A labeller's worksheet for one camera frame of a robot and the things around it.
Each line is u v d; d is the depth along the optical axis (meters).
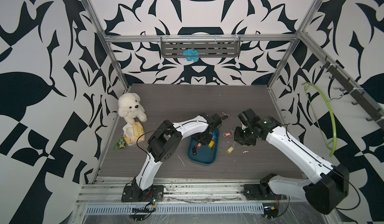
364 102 0.56
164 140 0.55
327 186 0.38
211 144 0.90
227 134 0.93
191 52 0.91
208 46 0.94
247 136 0.65
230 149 0.89
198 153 0.88
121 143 0.89
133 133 0.90
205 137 0.81
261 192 0.68
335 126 0.65
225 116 1.05
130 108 0.87
